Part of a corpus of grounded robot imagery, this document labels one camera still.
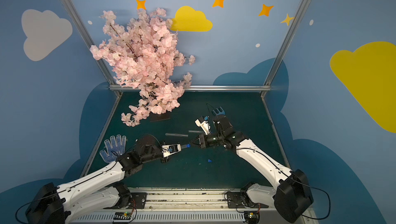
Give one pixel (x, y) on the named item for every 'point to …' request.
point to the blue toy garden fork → (219, 113)
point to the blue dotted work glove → (115, 149)
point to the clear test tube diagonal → (183, 146)
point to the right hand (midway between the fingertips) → (193, 142)
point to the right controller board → (251, 217)
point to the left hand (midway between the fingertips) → (179, 142)
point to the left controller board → (122, 216)
